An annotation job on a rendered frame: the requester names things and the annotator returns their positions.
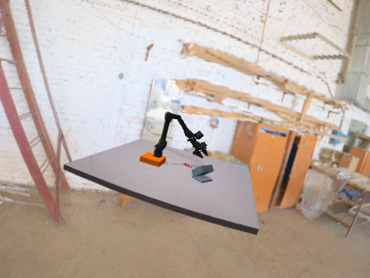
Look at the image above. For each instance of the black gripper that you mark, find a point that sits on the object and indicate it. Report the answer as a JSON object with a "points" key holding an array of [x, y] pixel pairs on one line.
{"points": [[198, 147]]}

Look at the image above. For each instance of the blue-grey flat panel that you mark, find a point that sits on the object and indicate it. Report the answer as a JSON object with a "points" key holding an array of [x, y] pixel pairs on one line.
{"points": [[200, 172]]}

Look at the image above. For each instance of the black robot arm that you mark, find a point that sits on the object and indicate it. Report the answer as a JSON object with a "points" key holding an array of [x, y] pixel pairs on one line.
{"points": [[158, 151]]}

